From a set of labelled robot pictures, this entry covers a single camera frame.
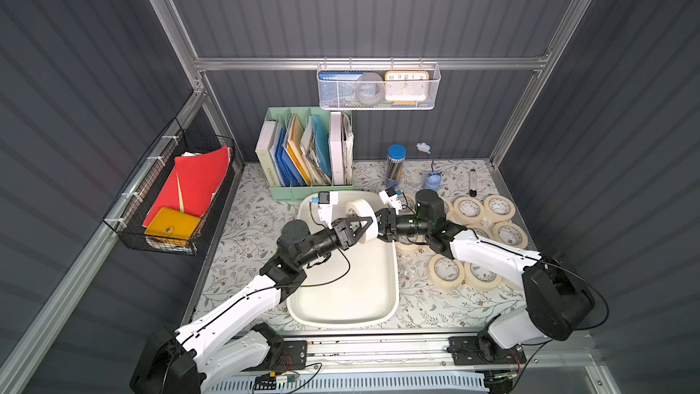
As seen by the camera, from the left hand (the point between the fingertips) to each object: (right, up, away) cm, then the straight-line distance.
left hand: (368, 223), depth 65 cm
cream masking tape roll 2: (+53, 0, +40) cm, 66 cm away
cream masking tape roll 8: (+42, -7, +31) cm, 53 cm away
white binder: (-10, +22, +28) cm, 37 cm away
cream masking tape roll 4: (+26, -20, +24) cm, 40 cm away
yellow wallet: (-48, 0, 0) cm, 48 cm away
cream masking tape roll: (-1, +3, +3) cm, 4 cm away
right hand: (+1, -2, +9) cm, 9 cm away
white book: (-34, +21, +24) cm, 46 cm away
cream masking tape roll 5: (+12, -12, +26) cm, 31 cm away
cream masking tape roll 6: (+33, -2, +37) cm, 49 cm away
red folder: (-48, +10, +8) cm, 49 cm away
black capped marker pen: (+46, +11, +48) cm, 67 cm away
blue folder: (-28, +14, +33) cm, 45 cm away
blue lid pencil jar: (+12, +16, +36) cm, 41 cm away
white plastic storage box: (-3, -24, +22) cm, 32 cm away
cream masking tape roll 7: (+11, +5, +10) cm, 16 cm away
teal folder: (-16, +32, +37) cm, 52 cm away
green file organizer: (-21, +22, +30) cm, 42 cm away
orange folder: (-24, +22, +31) cm, 45 cm away
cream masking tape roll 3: (+41, 0, +40) cm, 57 cm away
